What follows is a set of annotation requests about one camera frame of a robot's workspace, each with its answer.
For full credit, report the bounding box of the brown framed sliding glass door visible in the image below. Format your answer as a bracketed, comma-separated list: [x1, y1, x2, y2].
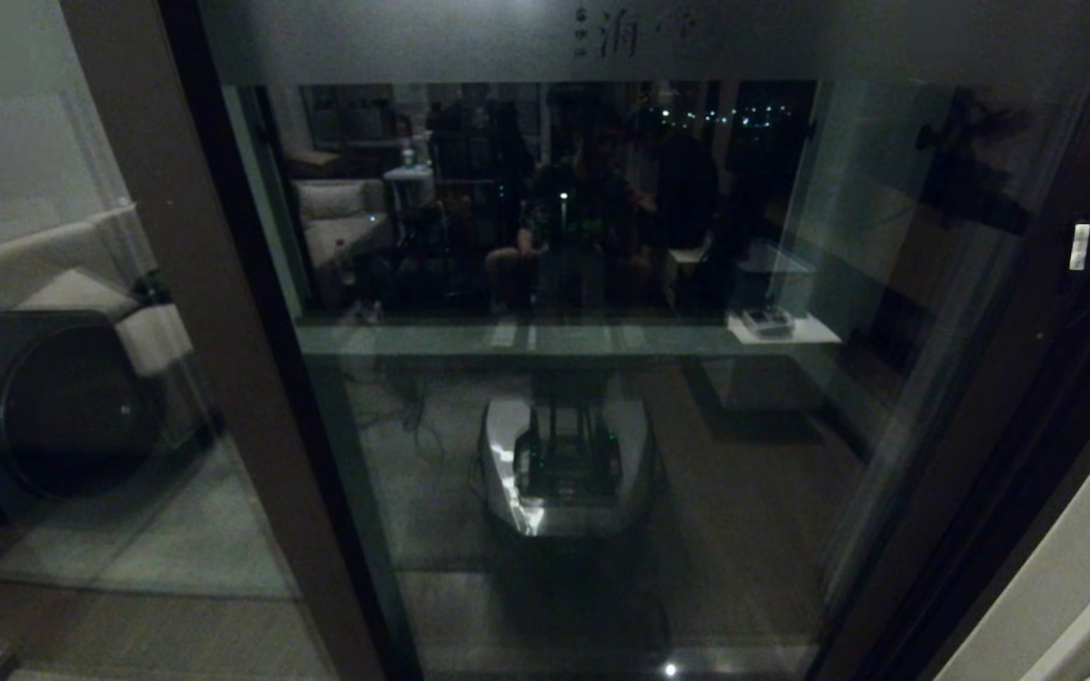
[162, 0, 1090, 681]

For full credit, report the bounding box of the grey stone balcony sill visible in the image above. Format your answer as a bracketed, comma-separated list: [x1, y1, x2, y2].
[297, 310, 785, 332]

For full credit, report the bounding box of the brown framed fixed glass door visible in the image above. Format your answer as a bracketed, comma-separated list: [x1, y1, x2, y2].
[0, 0, 385, 681]

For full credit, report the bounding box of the dark door jamb frame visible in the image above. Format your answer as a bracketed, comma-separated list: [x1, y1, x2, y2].
[886, 359, 1090, 681]

